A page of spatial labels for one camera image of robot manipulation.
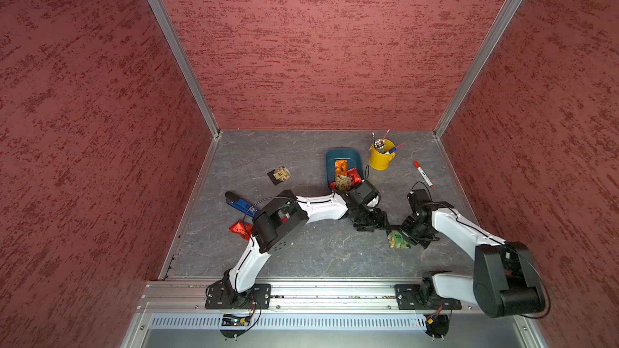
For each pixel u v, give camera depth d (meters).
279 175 1.04
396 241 0.85
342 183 0.96
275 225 0.53
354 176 1.00
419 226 0.72
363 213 0.77
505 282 0.42
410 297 0.74
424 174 1.03
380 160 1.03
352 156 1.06
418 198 0.73
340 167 1.05
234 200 0.94
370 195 0.73
